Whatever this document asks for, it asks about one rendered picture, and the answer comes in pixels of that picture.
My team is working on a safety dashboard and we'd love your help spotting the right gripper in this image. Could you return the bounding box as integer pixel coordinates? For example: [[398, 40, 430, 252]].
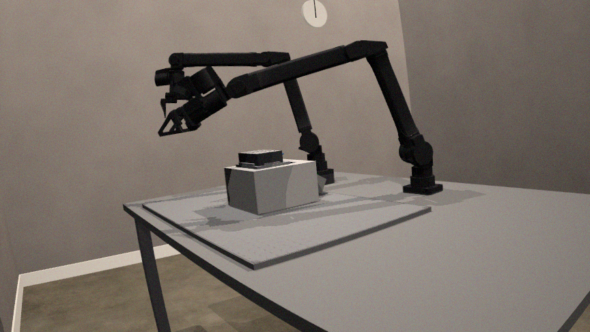
[[160, 92, 193, 118]]

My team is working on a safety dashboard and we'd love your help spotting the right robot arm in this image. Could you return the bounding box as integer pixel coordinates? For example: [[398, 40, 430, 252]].
[[154, 51, 334, 176]]

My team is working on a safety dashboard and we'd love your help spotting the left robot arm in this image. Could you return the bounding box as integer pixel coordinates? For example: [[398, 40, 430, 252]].
[[174, 40, 443, 194]]

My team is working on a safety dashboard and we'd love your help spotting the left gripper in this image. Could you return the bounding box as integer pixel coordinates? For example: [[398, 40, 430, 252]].
[[158, 105, 212, 137]]

